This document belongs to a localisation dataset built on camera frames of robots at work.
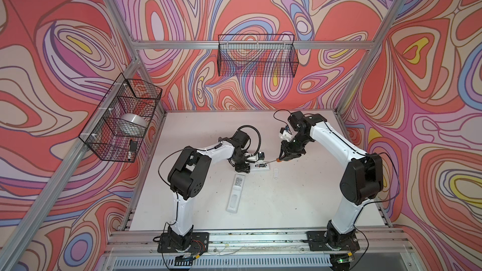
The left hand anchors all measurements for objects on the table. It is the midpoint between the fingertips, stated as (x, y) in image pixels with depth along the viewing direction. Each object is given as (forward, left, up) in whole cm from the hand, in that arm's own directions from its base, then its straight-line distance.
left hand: (248, 163), depth 96 cm
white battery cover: (-5, -14, -1) cm, 15 cm away
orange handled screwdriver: (-5, -13, +12) cm, 18 cm away
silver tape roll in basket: (-1, +45, +33) cm, 56 cm away
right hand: (-6, -16, +12) cm, 21 cm away
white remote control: (-17, +6, +1) cm, 18 cm away
